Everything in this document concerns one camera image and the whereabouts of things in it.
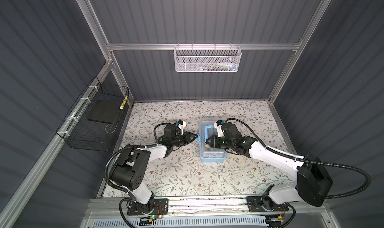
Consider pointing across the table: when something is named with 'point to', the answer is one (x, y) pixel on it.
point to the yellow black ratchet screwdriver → (207, 146)
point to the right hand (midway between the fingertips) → (209, 142)
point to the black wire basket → (91, 124)
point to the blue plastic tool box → (210, 160)
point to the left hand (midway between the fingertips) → (197, 136)
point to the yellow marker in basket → (123, 102)
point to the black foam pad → (107, 111)
